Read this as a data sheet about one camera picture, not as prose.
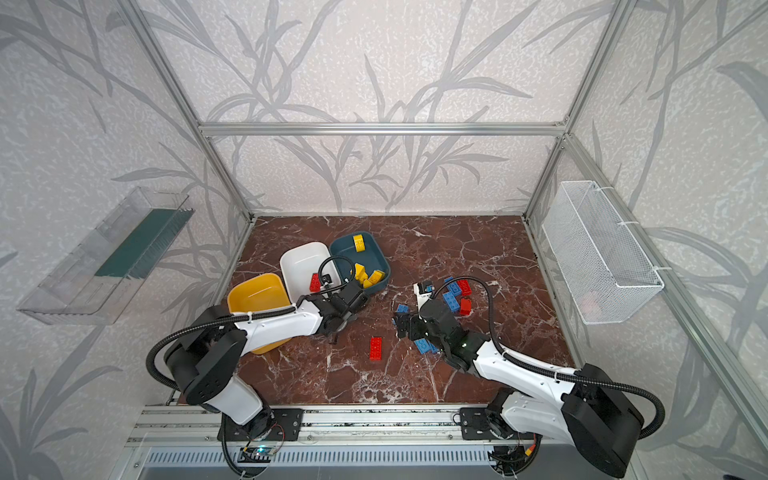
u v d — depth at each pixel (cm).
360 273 98
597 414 41
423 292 72
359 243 108
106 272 64
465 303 96
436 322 60
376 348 85
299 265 104
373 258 107
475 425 74
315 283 99
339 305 70
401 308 94
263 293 99
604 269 62
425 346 87
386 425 75
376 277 99
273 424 72
